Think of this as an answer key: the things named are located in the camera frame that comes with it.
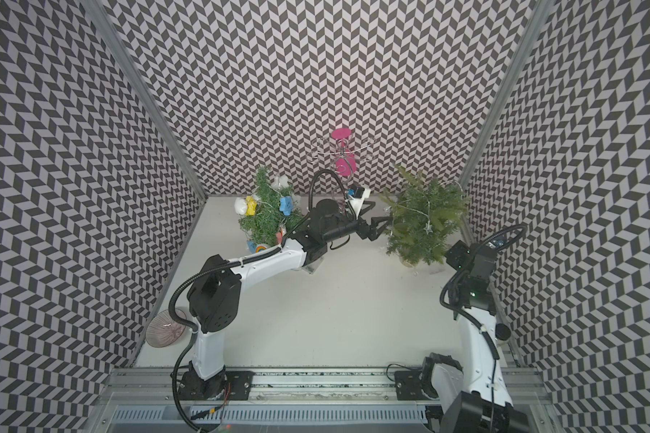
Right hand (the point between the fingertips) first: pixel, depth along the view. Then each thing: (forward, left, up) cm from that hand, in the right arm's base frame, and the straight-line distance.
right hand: (467, 253), depth 79 cm
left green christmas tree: (+7, +55, +12) cm, 57 cm away
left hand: (+8, +25, +9) cm, 27 cm away
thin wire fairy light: (+2, +13, +10) cm, 17 cm away
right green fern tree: (+6, +8, +15) cm, 18 cm away
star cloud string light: (+6, +63, +14) cm, 65 cm away
